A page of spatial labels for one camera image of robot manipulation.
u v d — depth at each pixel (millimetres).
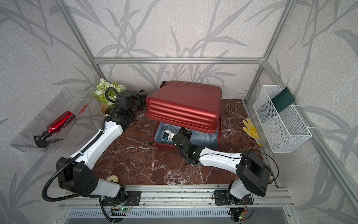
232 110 1118
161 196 753
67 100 772
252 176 425
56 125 629
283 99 734
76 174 403
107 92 626
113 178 784
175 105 701
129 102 587
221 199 733
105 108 971
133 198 725
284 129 604
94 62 937
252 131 1008
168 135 705
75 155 424
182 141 594
